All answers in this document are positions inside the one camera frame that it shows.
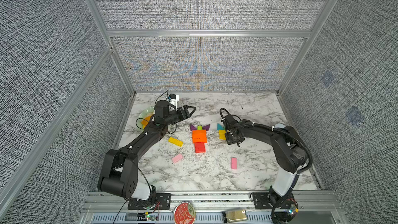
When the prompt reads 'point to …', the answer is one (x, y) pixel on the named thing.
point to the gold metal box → (236, 215)
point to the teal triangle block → (219, 127)
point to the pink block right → (233, 163)
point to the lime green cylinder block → (199, 127)
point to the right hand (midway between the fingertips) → (231, 135)
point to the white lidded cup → (280, 125)
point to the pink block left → (176, 158)
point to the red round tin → (184, 213)
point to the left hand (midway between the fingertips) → (195, 109)
